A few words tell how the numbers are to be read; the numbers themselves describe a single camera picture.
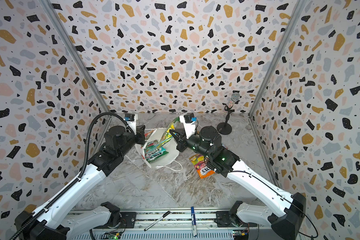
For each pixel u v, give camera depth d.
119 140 0.52
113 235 0.70
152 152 0.90
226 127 1.12
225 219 0.74
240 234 0.72
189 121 0.52
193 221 0.73
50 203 0.40
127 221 0.73
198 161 0.92
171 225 0.73
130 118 0.60
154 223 0.73
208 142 0.47
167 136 0.62
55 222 0.39
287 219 0.37
